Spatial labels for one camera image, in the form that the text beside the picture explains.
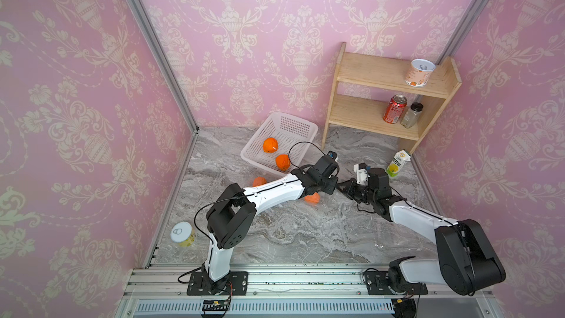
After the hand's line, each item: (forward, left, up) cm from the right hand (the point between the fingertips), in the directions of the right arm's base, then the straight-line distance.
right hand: (337, 184), depth 88 cm
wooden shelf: (+30, -17, +11) cm, 36 cm away
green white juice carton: (+9, -28, 0) cm, 30 cm away
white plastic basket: (+36, +15, -8) cm, 39 cm away
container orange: (-4, +10, -5) cm, 12 cm away
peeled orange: (+25, +27, -3) cm, 37 cm away
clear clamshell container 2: (-19, -14, -10) cm, 25 cm away
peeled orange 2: (+15, +22, -3) cm, 27 cm away
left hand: (+1, +2, +1) cm, 3 cm away
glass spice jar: (+19, -31, +18) cm, 41 cm away
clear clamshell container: (-3, +6, -8) cm, 10 cm away
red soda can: (+22, -24, +19) cm, 38 cm away
